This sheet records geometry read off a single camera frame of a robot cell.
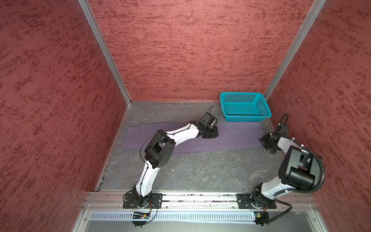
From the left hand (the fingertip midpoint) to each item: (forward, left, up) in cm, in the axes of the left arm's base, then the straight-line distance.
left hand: (217, 136), depth 91 cm
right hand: (-1, -29, -4) cm, 30 cm away
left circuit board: (-41, +43, -10) cm, 60 cm away
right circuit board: (-42, -19, -9) cm, 47 cm away
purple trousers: (+6, -11, -7) cm, 14 cm away
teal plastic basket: (+34, -28, -7) cm, 44 cm away
